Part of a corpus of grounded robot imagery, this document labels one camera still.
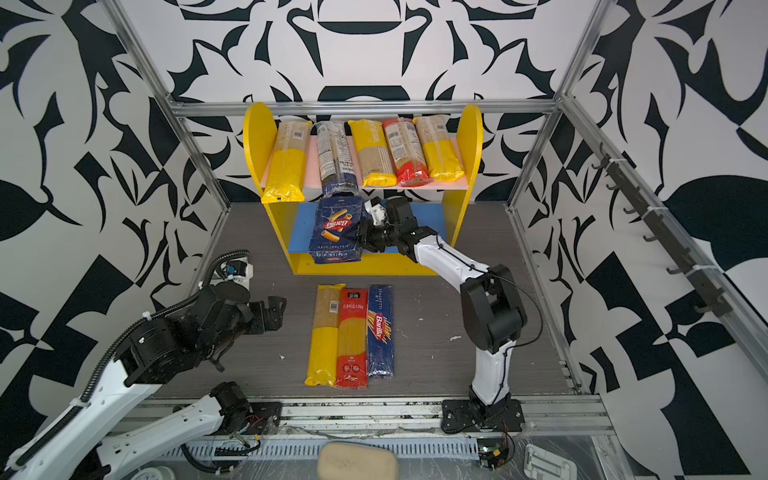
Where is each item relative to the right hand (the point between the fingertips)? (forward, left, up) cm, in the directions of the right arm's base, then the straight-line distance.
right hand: (348, 234), depth 83 cm
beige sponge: (-49, -3, -17) cm, 52 cm away
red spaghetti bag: (-22, -1, -20) cm, 30 cm away
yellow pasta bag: (-24, +7, -19) cm, 32 cm away
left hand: (-21, +15, +5) cm, 27 cm away
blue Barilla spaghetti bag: (-20, -8, -19) cm, 29 cm away
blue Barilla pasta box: (+1, +3, -1) cm, 4 cm away
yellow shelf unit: (+19, -29, -8) cm, 35 cm away
